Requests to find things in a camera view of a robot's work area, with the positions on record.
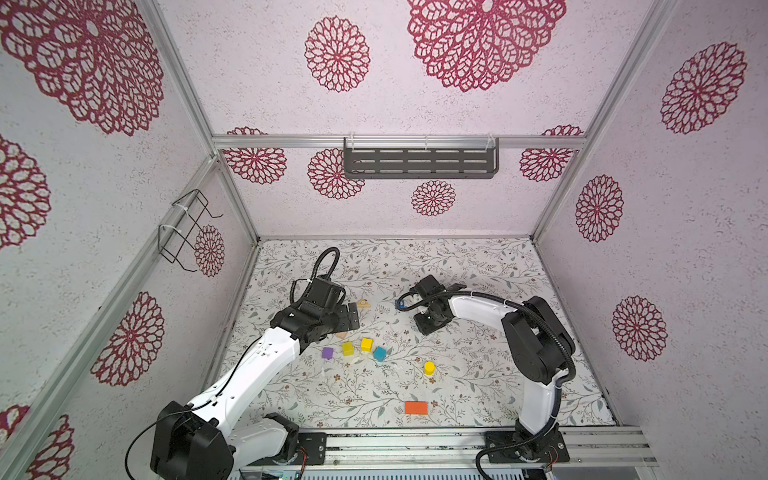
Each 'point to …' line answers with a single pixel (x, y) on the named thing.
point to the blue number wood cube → (396, 304)
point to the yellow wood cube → (367, 345)
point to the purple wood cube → (327, 353)
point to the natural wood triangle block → (364, 304)
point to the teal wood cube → (379, 353)
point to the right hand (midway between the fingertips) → (423, 322)
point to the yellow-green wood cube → (348, 349)
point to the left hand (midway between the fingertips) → (342, 322)
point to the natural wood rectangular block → (341, 335)
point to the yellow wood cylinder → (429, 368)
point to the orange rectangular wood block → (416, 408)
